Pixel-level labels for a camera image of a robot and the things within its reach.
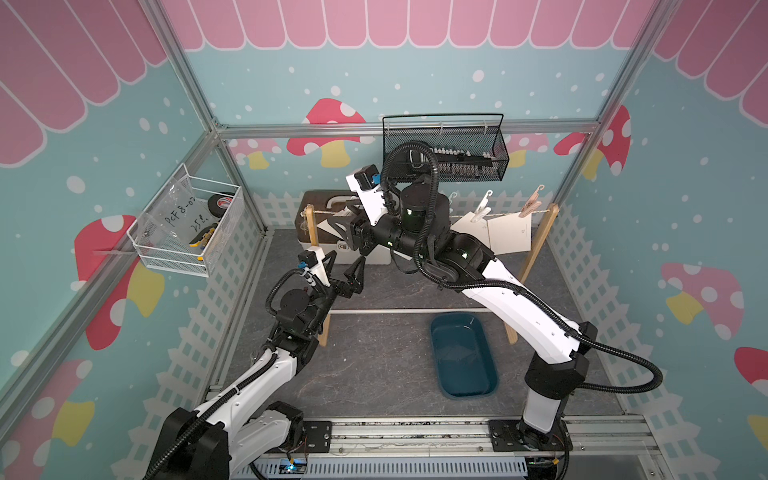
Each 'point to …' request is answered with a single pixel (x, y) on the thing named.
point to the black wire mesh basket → (466, 147)
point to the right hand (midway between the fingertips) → (338, 212)
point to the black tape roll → (218, 204)
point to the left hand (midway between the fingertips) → (352, 259)
